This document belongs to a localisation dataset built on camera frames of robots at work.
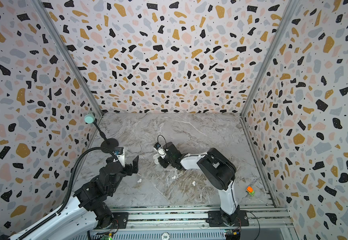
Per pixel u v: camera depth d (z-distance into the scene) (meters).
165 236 0.70
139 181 0.86
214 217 0.74
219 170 0.52
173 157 0.76
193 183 0.86
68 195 0.48
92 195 0.52
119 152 0.62
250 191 0.82
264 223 0.75
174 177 0.88
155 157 0.93
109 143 1.01
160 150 0.84
